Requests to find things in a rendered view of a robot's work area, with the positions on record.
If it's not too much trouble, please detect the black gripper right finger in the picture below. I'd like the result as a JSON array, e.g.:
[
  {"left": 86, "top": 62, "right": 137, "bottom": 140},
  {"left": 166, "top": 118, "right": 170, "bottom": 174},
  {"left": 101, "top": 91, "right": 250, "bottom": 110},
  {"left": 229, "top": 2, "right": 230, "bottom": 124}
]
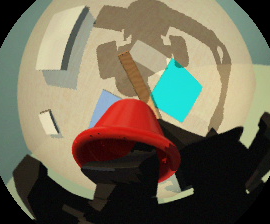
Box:
[{"left": 156, "top": 119, "right": 244, "bottom": 192}]

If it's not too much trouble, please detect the tan wooden beam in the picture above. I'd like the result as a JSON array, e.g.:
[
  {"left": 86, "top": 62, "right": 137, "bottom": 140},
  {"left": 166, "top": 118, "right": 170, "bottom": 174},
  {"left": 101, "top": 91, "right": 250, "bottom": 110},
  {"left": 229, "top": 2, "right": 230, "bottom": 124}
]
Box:
[{"left": 118, "top": 51, "right": 159, "bottom": 119}]

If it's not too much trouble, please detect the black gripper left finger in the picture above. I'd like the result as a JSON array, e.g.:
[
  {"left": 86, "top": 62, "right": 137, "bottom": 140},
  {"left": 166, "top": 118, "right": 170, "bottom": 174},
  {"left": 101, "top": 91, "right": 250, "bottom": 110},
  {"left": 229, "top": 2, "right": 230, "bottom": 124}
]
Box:
[{"left": 80, "top": 143, "right": 160, "bottom": 197}]

